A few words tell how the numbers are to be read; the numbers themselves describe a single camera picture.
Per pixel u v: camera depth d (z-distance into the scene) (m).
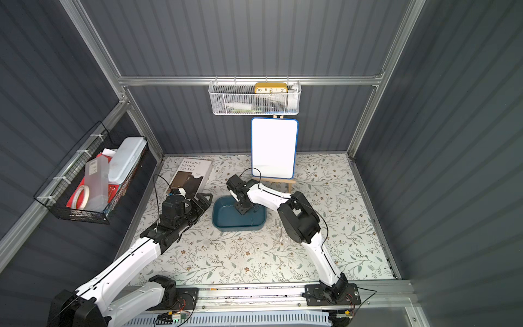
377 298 0.74
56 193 0.61
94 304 0.40
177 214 0.63
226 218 0.95
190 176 1.06
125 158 0.74
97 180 0.68
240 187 0.75
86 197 0.62
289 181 1.01
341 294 0.65
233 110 0.89
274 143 0.91
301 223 0.58
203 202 0.74
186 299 0.73
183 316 0.70
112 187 0.70
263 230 0.91
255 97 0.89
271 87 0.87
